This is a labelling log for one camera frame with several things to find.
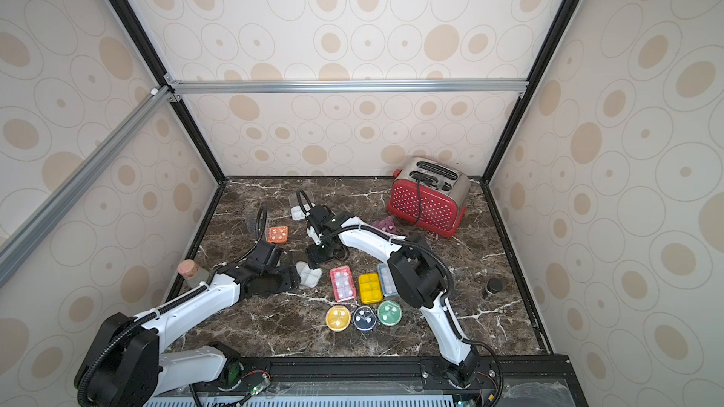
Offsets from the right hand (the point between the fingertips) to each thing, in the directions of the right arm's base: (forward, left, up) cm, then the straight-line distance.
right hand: (327, 258), depth 92 cm
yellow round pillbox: (-18, -5, -4) cm, 19 cm away
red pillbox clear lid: (-7, -6, -4) cm, 10 cm away
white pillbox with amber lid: (-8, -14, -3) cm, 17 cm away
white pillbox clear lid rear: (+22, +16, -3) cm, 27 cm away
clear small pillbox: (+14, +29, 0) cm, 32 cm away
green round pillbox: (-15, -20, -4) cm, 26 cm away
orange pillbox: (+9, +19, -1) cm, 22 cm away
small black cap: (-9, -50, +4) cm, 51 cm away
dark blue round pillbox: (-17, -13, -4) cm, 22 cm away
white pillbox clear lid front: (-6, +6, -2) cm, 8 cm away
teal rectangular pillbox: (-6, -20, -4) cm, 21 cm away
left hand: (-8, +7, +1) cm, 11 cm away
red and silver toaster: (+18, -33, +13) cm, 39 cm away
